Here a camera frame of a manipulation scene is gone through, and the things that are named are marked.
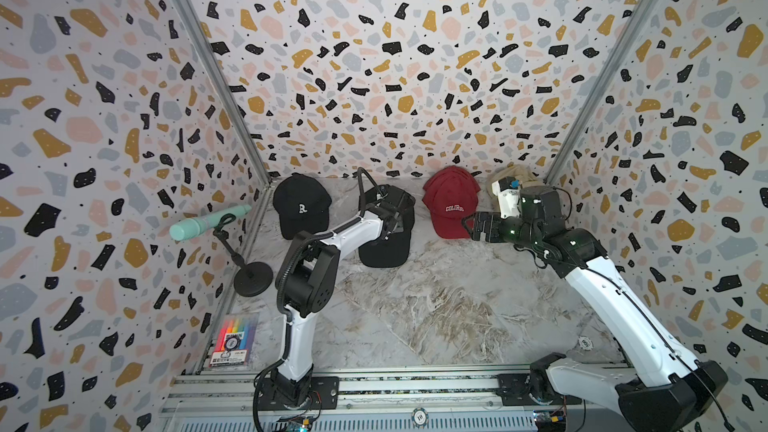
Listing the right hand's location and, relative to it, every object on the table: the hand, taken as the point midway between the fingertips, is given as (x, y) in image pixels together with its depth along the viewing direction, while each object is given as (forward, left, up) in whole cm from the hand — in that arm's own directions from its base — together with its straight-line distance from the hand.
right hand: (481, 220), depth 73 cm
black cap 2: (+7, +23, -27) cm, 37 cm away
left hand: (+15, +22, -19) cm, 33 cm away
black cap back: (+6, +22, 0) cm, 23 cm away
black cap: (+21, +55, -19) cm, 62 cm away
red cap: (+28, +3, -20) cm, 35 cm away
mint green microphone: (-8, +64, +7) cm, 65 cm away
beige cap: (+38, -24, -20) cm, 49 cm away
